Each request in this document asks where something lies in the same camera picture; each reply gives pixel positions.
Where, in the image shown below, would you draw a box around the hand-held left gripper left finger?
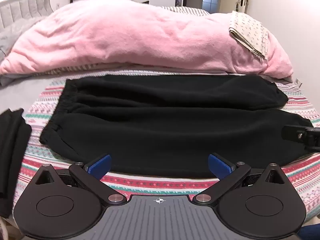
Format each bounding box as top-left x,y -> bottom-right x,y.
34,154 -> 127,205

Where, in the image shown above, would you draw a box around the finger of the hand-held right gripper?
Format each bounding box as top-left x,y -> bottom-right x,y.
282,124 -> 320,153

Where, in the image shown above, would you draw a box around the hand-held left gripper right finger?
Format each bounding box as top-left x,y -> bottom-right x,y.
192,153 -> 287,205

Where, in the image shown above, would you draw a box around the black pants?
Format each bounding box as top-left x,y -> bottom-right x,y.
39,74 -> 316,180

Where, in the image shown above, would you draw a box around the patterned knit blanket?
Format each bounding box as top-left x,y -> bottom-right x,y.
14,74 -> 320,220

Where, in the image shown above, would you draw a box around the folded black cloth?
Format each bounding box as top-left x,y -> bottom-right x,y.
0,108 -> 32,218

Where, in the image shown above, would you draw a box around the blue cloth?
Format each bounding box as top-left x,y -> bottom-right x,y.
299,226 -> 320,240

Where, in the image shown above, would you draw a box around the light grey bed sheet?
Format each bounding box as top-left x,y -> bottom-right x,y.
0,76 -> 67,117

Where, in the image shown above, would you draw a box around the folded floral cloth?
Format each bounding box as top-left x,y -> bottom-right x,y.
229,10 -> 270,62

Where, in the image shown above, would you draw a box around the pink fleece blanket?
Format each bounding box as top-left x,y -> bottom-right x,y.
0,0 -> 294,79

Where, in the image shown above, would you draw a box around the grey pillow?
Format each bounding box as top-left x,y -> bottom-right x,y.
0,17 -> 38,63

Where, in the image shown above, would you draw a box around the striped pillow with pink toy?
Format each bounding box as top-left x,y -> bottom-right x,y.
160,6 -> 212,15

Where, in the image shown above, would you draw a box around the grey padded headboard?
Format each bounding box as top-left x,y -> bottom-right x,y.
0,0 -> 54,30

